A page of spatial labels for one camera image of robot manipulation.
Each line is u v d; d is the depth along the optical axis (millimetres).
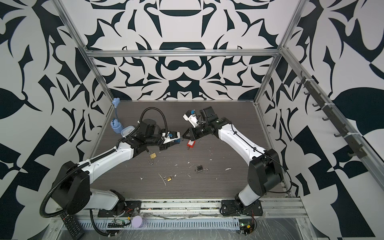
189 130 737
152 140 696
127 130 991
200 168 871
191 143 960
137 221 634
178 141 793
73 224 688
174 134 676
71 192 415
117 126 981
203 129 688
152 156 915
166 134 673
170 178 831
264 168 444
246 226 709
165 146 716
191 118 742
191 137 700
